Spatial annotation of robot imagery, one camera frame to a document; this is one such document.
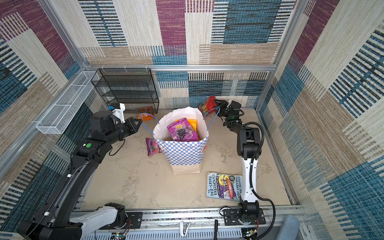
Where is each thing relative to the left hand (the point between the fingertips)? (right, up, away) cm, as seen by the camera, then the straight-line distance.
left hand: (142, 117), depth 69 cm
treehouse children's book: (+40, -36, +12) cm, 56 cm away
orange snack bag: (-13, +2, +46) cm, 48 cm away
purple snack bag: (+17, -7, +16) cm, 25 cm away
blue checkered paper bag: (+24, -17, +4) cm, 29 cm away
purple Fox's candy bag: (-3, -17, +27) cm, 32 cm away
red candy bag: (+34, +11, +41) cm, 55 cm away
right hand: (+36, +13, +34) cm, 52 cm away
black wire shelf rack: (-19, +23, +39) cm, 49 cm away
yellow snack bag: (+23, -2, +22) cm, 32 cm away
